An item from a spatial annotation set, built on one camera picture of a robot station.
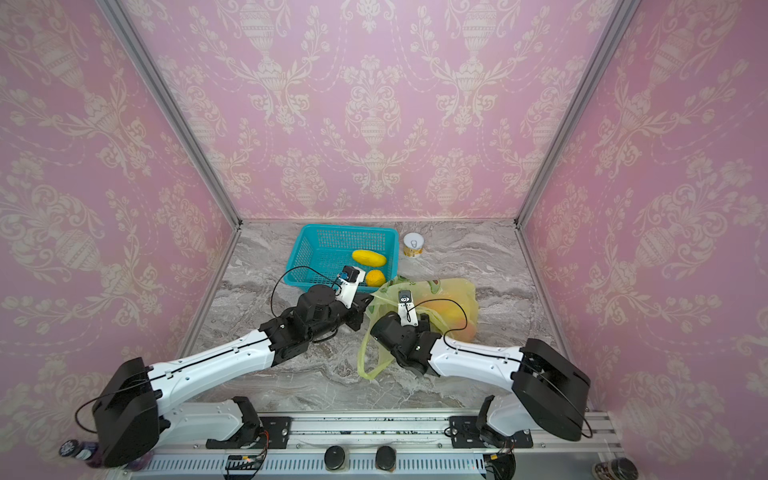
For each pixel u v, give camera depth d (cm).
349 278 65
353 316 68
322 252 111
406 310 71
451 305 72
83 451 57
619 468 61
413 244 106
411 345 64
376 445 74
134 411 40
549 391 42
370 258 105
